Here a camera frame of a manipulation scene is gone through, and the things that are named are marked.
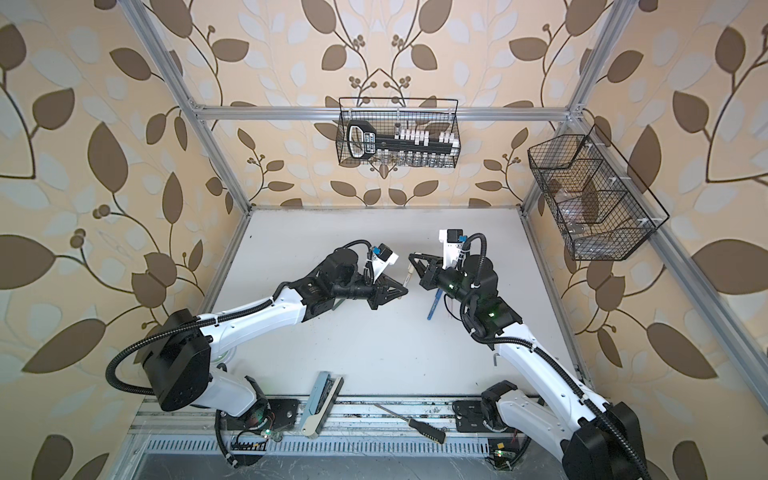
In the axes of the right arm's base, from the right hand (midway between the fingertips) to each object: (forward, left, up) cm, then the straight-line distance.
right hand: (411, 261), depth 72 cm
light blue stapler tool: (-24, +23, -23) cm, 40 cm away
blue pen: (+4, -10, -27) cm, 29 cm away
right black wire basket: (+16, -54, +1) cm, 57 cm away
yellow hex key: (-15, -24, -27) cm, 39 cm away
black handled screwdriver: (-33, -4, -25) cm, 41 cm away
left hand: (-4, +1, -5) cm, 6 cm away
